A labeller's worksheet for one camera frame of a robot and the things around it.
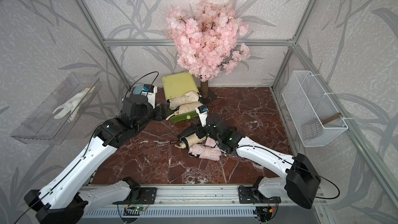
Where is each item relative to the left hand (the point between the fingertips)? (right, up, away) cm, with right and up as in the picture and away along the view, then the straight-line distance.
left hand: (164, 103), depth 69 cm
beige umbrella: (+9, +3, +17) cm, 19 cm away
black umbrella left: (+9, -17, +23) cm, 30 cm away
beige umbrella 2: (+7, -3, +15) cm, 17 cm away
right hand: (+13, -9, +8) cm, 17 cm away
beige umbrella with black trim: (+7, -22, +18) cm, 29 cm away
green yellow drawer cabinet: (+1, +11, +25) cm, 28 cm away
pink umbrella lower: (+19, -27, +14) cm, 36 cm away
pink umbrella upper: (+21, -23, +20) cm, 37 cm away
